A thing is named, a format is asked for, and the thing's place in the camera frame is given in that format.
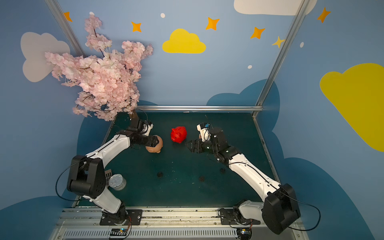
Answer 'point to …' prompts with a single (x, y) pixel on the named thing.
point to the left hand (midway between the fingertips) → (152, 138)
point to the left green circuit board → (119, 232)
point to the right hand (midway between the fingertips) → (193, 141)
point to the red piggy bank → (178, 134)
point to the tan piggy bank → (158, 148)
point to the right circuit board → (245, 234)
